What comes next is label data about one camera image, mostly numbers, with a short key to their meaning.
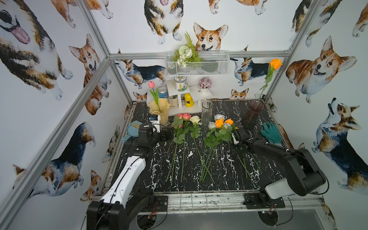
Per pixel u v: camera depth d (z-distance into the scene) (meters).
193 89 1.07
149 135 0.62
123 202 0.41
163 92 0.95
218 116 1.06
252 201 0.74
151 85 0.87
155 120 0.70
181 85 0.93
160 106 0.95
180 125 1.03
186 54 0.78
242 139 0.73
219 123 1.00
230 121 1.03
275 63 0.84
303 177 0.44
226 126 0.99
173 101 1.13
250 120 0.98
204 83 0.98
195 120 1.05
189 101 1.10
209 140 0.98
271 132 1.01
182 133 1.00
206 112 0.95
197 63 0.85
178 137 0.96
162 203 0.74
